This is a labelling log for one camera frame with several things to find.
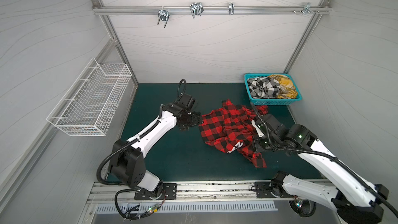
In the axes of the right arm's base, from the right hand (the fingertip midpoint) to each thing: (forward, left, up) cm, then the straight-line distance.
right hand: (254, 139), depth 70 cm
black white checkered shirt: (+46, -16, -12) cm, 50 cm away
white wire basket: (+5, +76, +13) cm, 77 cm away
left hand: (+11, +27, -5) cm, 29 cm away
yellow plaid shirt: (+42, -31, -11) cm, 53 cm away
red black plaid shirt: (+13, +9, -14) cm, 21 cm away
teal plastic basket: (+34, -19, -14) cm, 41 cm away
